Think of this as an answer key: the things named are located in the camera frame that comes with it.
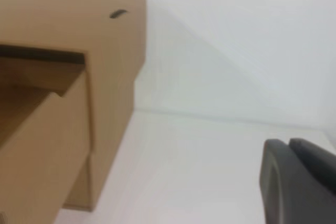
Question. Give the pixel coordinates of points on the cardboard drawer with window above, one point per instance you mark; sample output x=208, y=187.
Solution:
x=45, y=136

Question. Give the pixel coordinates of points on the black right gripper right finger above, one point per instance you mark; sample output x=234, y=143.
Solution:
x=319, y=162

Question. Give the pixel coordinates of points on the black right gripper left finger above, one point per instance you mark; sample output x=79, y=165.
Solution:
x=290, y=194

